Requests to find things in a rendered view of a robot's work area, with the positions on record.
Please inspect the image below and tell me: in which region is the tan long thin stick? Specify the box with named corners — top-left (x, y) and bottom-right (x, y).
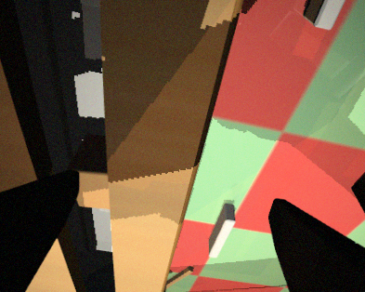
top-left (166, 266), bottom-right (193, 288)

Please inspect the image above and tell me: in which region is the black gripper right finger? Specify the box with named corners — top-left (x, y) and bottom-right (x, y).
top-left (268, 198), bottom-right (365, 292)

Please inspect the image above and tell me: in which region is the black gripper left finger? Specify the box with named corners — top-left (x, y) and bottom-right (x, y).
top-left (0, 170), bottom-right (79, 292)

